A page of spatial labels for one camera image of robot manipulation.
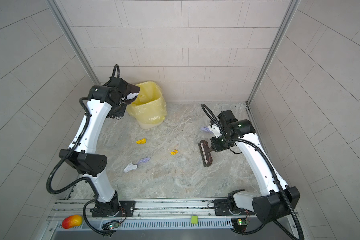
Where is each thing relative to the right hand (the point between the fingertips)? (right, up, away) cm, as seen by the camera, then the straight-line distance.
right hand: (213, 146), depth 73 cm
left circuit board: (-47, -34, -7) cm, 58 cm away
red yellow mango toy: (-64, -32, -7) cm, 72 cm away
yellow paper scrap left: (-41, -1, +21) cm, 46 cm away
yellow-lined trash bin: (-35, +19, +12) cm, 41 cm away
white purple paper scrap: (-44, -13, +10) cm, 47 cm away
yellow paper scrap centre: (-21, -8, +17) cm, 28 cm away
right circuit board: (+13, -34, -4) cm, 37 cm away
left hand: (-48, +18, +3) cm, 51 cm away
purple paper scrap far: (+1, +6, +27) cm, 27 cm away
